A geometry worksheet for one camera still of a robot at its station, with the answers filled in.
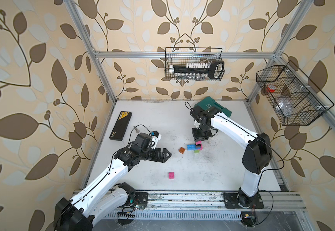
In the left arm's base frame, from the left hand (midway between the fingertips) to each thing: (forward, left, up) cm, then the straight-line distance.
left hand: (163, 152), depth 76 cm
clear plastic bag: (+16, -60, +21) cm, 66 cm away
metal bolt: (+23, +20, -15) cm, 34 cm away
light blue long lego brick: (+8, -17, -10) cm, 21 cm away
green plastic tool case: (+49, -34, -11) cm, 61 cm away
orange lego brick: (+8, -11, -13) cm, 19 cm away
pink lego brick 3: (-7, -5, -15) cm, 17 cm away
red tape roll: (+30, -61, +19) cm, 71 cm away
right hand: (+10, -20, -3) cm, 22 cm away
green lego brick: (+7, -21, -14) cm, 26 cm away
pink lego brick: (+8, -20, -3) cm, 22 cm away
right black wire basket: (+19, -68, +20) cm, 74 cm away
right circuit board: (-27, -44, -16) cm, 54 cm away
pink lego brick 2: (+8, -23, -10) cm, 27 cm away
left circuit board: (-27, +18, -19) cm, 37 cm away
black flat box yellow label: (+26, +33, -15) cm, 45 cm away
